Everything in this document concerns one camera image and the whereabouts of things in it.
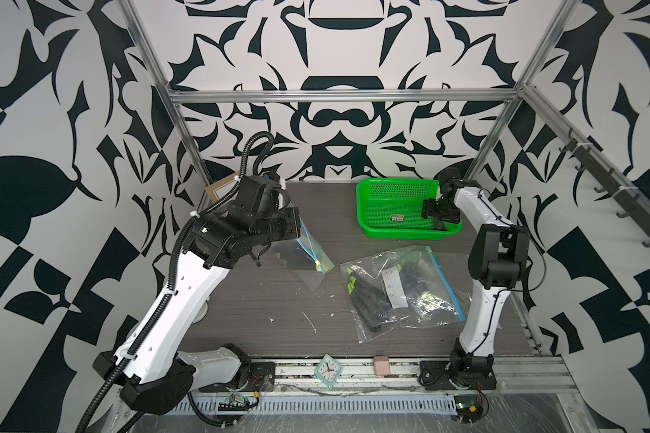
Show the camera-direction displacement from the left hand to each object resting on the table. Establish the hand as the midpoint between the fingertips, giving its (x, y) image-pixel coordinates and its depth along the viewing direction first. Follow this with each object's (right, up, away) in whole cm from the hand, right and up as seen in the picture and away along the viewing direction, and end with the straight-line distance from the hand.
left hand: (295, 214), depth 65 cm
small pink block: (+23, -42, +11) cm, 49 cm away
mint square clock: (+8, -42, +9) cm, 44 cm away
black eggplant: (+21, -26, +18) cm, 38 cm away
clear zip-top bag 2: (+29, -23, +18) cm, 42 cm away
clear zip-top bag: (+2, -9, -3) cm, 10 cm away
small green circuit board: (-15, -47, +5) cm, 50 cm away
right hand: (+47, +1, +35) cm, 58 cm away
